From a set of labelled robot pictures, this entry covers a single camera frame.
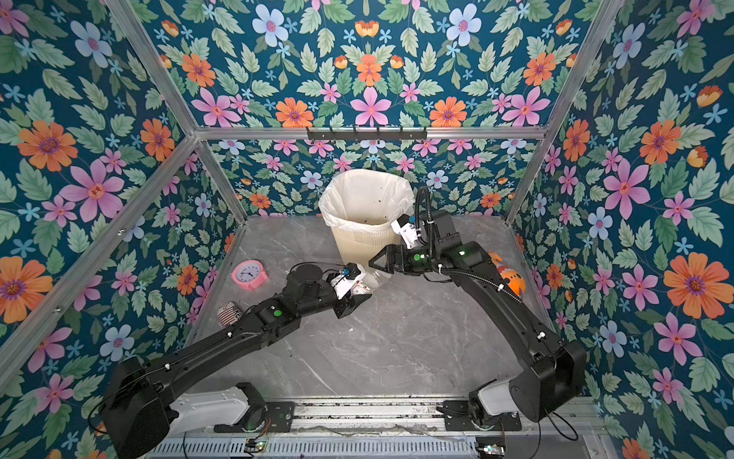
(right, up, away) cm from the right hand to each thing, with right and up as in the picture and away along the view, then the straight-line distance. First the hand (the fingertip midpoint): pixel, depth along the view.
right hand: (387, 257), depth 71 cm
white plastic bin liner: (-7, +19, +25) cm, 32 cm away
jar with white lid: (-4, -5, +1) cm, 7 cm away
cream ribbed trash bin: (-8, +3, +13) cm, 16 cm away
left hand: (-5, -8, +3) cm, 10 cm away
